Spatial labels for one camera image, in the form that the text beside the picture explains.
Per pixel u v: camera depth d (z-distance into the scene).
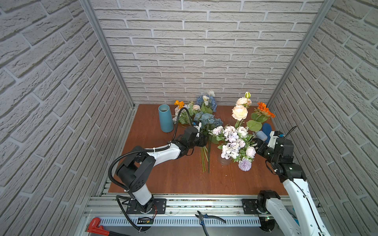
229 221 0.71
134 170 0.46
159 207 0.73
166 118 0.91
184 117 1.06
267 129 1.04
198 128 0.80
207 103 1.06
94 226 0.67
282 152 0.55
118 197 0.66
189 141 0.68
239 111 0.67
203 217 0.70
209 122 0.96
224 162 0.88
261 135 0.92
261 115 0.67
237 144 0.64
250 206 0.73
